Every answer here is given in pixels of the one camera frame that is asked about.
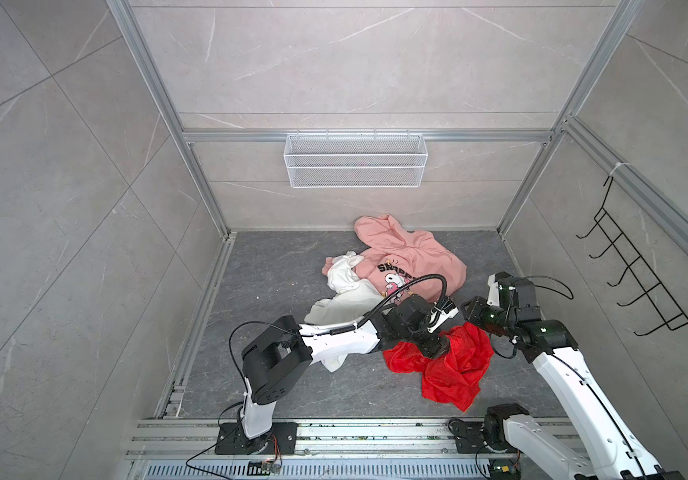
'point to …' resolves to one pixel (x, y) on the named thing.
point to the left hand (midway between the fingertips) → (449, 333)
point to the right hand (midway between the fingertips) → (464, 304)
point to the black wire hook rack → (662, 302)
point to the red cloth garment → (454, 376)
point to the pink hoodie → (396, 257)
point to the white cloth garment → (354, 298)
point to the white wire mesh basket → (356, 160)
